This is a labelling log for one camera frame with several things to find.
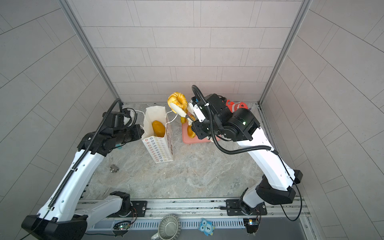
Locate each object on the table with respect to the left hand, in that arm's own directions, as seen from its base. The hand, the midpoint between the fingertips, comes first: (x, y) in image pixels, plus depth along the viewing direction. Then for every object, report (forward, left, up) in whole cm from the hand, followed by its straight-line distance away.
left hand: (148, 129), depth 71 cm
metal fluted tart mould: (-37, -11, -24) cm, 46 cm away
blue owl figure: (-37, -28, -23) cm, 52 cm away
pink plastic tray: (+9, -16, -26) cm, 32 cm away
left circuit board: (-36, +8, -21) cm, 43 cm away
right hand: (-6, -23, +10) cm, 25 cm away
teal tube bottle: (-13, +7, +8) cm, 16 cm away
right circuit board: (-36, -49, -25) cm, 66 cm away
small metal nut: (-12, +22, -22) cm, 34 cm away
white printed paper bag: (-5, -4, -11) cm, 13 cm away
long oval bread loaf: (+10, 0, -15) cm, 18 cm away
